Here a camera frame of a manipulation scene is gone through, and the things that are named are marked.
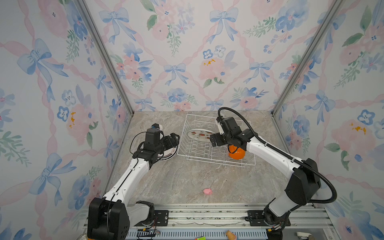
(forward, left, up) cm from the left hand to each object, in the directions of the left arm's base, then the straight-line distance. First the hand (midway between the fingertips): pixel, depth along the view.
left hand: (174, 137), depth 82 cm
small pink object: (-23, -19, -17) cm, 34 cm away
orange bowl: (-12, -31, +5) cm, 34 cm away
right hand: (+3, -24, -2) cm, 25 cm away
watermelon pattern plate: (+9, -15, -9) cm, 19 cm away
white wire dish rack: (+2, -12, -12) cm, 17 cm away
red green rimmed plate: (-1, +6, -17) cm, 18 cm away
